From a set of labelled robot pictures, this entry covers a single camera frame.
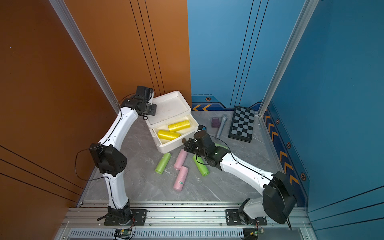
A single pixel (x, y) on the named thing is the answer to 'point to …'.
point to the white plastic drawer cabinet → (171, 105)
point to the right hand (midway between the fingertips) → (183, 143)
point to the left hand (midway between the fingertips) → (152, 107)
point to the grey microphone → (224, 121)
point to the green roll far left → (163, 163)
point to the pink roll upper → (180, 159)
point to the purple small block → (215, 122)
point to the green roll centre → (202, 167)
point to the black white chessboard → (242, 124)
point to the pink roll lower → (181, 178)
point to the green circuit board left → (125, 231)
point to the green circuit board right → (257, 232)
